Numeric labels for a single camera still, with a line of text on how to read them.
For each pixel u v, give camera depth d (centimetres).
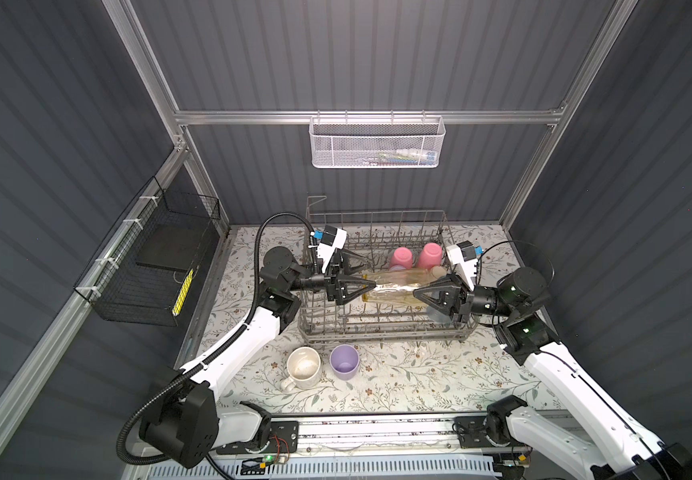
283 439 72
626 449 39
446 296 57
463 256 54
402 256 94
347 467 71
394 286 60
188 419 40
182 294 69
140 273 72
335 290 57
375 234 118
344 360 85
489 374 84
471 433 73
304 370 84
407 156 92
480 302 56
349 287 58
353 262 66
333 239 57
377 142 123
